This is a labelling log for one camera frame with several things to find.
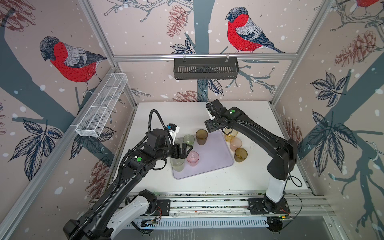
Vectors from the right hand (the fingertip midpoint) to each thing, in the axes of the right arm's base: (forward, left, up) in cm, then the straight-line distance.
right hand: (210, 126), depth 84 cm
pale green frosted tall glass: (-16, +19, -17) cm, 30 cm away
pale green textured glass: (-3, +19, -11) cm, 22 cm away
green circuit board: (-45, +28, -18) cm, 56 cm away
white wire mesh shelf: (-9, +57, +15) cm, 60 cm away
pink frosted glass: (-2, -17, -15) cm, 23 cm away
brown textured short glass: (-9, -19, -17) cm, 27 cm away
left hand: (-17, +12, +7) cm, 22 cm away
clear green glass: (-1, +13, -12) cm, 18 cm away
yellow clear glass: (-12, -9, +10) cm, 18 cm away
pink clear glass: (-12, +10, -17) cm, 23 cm away
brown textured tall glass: (+2, +5, -13) cm, 14 cm away
